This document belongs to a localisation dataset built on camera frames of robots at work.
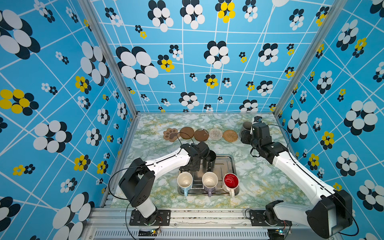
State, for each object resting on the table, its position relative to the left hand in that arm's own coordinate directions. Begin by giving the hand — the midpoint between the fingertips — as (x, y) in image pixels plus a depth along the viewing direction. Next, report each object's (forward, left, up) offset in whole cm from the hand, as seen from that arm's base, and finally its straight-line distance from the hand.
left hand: (194, 167), depth 85 cm
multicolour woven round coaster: (+27, -15, -4) cm, 32 cm away
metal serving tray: (+5, -19, -6) cm, 20 cm away
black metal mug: (+3, -9, +1) cm, 9 cm away
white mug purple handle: (-6, -9, -5) cm, 12 cm away
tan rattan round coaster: (+26, -26, -5) cm, 37 cm away
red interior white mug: (-8, -21, -6) cm, 24 cm away
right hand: (+14, -30, +15) cm, 36 cm away
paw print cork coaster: (+28, +17, -6) cm, 33 cm away
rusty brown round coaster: (+27, -5, -5) cm, 28 cm away
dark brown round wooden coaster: (+29, +6, -5) cm, 30 cm away
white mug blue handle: (-6, +5, -4) cm, 9 cm away
